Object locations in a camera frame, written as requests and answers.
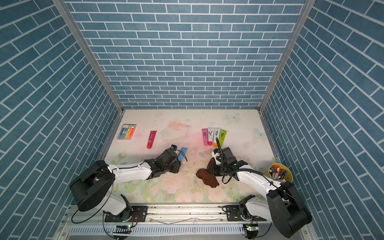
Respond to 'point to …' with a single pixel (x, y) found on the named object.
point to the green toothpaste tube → (222, 136)
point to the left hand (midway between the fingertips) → (180, 164)
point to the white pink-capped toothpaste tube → (211, 132)
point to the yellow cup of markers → (279, 171)
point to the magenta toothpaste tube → (205, 132)
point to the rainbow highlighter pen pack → (127, 132)
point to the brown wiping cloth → (206, 175)
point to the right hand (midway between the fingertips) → (210, 171)
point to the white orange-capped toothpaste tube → (217, 131)
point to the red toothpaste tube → (151, 138)
